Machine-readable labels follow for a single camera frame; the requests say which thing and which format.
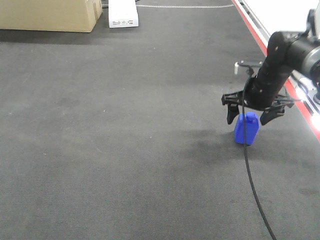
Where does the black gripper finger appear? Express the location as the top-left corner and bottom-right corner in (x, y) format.
(226, 102), (240, 125)
(259, 106), (286, 126)

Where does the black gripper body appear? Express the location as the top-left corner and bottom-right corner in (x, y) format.
(221, 59), (295, 111)

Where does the blue plastic box with cap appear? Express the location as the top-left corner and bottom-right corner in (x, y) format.
(233, 111), (260, 146)

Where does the long conveyor with grey belt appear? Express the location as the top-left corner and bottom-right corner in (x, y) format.
(0, 0), (320, 240)

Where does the long white carton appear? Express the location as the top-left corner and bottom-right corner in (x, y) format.
(108, 0), (139, 29)

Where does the large cardboard box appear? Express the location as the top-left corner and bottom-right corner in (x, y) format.
(0, 0), (104, 33)

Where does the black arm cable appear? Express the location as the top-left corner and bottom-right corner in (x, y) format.
(241, 66), (278, 240)

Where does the thin white cord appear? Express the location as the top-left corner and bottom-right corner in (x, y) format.
(136, 4), (235, 9)

